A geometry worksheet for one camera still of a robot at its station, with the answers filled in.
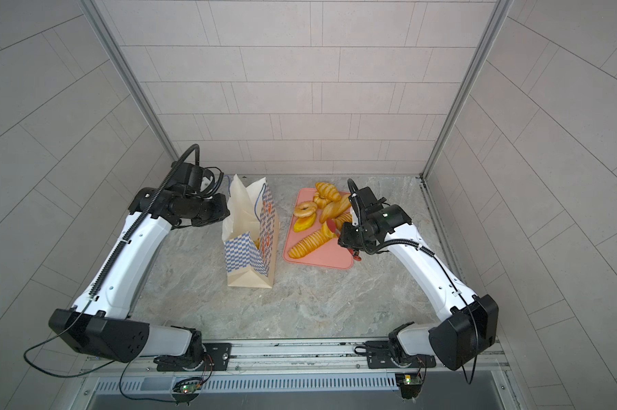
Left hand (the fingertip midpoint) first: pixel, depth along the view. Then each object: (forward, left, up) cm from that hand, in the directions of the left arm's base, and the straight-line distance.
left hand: (237, 208), depth 75 cm
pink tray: (0, -29, -28) cm, 40 cm away
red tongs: (+2, -29, -12) cm, 31 cm away
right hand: (-7, -32, -7) cm, 33 cm away
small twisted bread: (+20, -25, -20) cm, 38 cm away
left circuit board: (-41, +9, -22) cm, 47 cm away
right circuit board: (-40, -50, -25) cm, 69 cm away
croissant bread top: (+22, -28, -16) cm, 39 cm away
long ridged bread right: (+12, -34, -21) cm, 41 cm away
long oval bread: (+15, -31, -19) cm, 40 cm away
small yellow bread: (+9, -18, -21) cm, 29 cm away
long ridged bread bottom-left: (0, -21, -21) cm, 30 cm away
